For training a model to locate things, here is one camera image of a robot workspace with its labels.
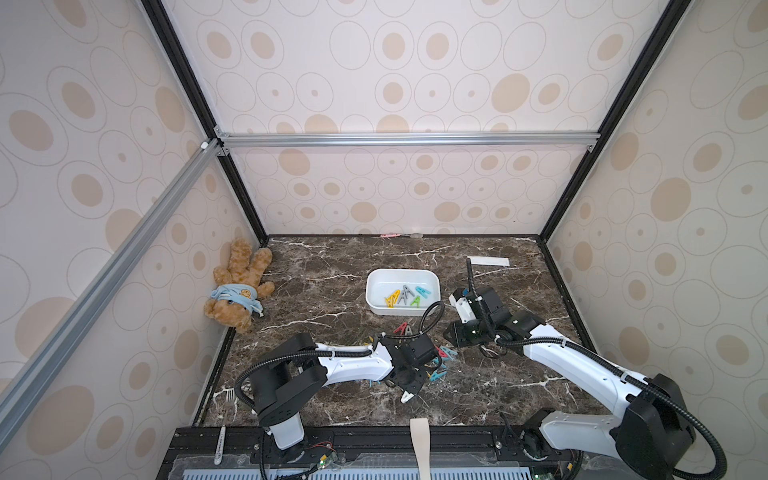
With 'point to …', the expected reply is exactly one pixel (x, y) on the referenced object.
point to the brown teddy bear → (235, 296)
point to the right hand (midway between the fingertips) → (456, 331)
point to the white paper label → (489, 261)
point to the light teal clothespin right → (450, 353)
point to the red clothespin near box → (401, 328)
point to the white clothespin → (406, 396)
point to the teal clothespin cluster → (436, 375)
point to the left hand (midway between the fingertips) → (423, 386)
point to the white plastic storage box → (402, 291)
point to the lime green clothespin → (416, 301)
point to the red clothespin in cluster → (441, 353)
